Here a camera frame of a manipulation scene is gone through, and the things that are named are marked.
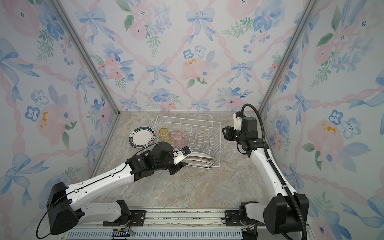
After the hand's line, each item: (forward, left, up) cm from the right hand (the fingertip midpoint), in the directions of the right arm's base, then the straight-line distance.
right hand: (225, 128), depth 81 cm
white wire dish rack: (+9, +11, -22) cm, 26 cm away
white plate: (-13, +14, -6) cm, 20 cm away
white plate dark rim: (+7, +45, -18) cm, 48 cm away
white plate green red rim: (+8, +54, -20) cm, 58 cm away
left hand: (-16, +21, -3) cm, 27 cm away
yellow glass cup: (+4, +36, -13) cm, 38 cm away
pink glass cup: (+1, +26, -13) cm, 30 cm away
